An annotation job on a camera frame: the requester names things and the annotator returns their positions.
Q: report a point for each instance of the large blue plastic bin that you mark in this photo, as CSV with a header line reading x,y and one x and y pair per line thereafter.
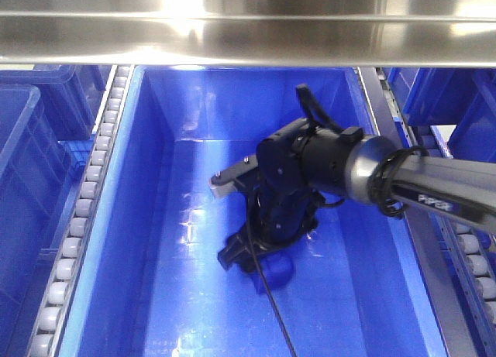
x,y
155,217

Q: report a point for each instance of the blue plastic part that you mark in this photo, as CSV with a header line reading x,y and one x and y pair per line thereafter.
x,y
277,273

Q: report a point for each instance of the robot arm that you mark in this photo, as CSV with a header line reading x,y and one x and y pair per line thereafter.
x,y
445,179

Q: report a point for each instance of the steel rack with roller tracks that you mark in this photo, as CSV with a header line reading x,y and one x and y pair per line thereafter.
x,y
248,35

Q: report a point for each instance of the row of blue bins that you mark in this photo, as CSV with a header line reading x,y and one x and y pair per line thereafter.
x,y
23,159

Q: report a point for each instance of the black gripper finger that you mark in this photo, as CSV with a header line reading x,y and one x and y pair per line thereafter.
x,y
253,265
232,254

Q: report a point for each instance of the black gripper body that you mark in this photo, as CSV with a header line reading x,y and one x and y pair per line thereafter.
x,y
283,217

